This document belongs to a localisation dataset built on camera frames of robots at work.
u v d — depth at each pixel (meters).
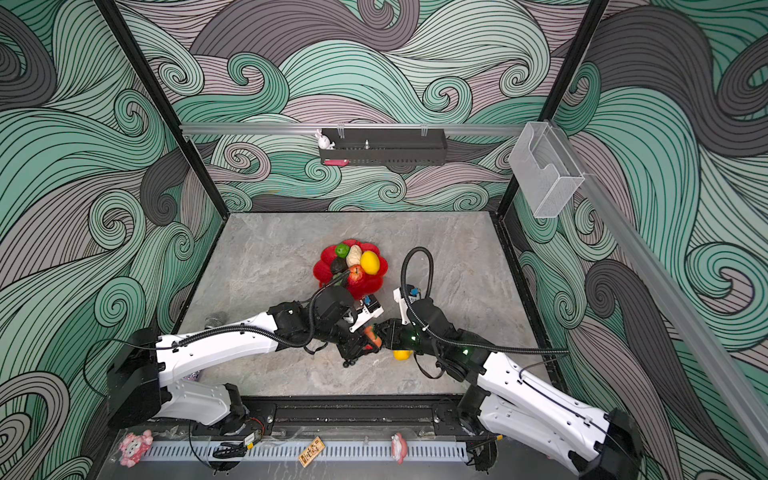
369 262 0.97
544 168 0.78
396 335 0.62
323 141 0.85
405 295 0.68
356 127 0.95
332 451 0.70
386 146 0.93
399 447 0.65
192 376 0.45
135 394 0.39
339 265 0.98
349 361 0.81
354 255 1.00
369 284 0.97
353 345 0.65
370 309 0.66
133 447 0.66
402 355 0.80
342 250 0.99
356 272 0.95
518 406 0.46
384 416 0.74
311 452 0.68
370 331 0.71
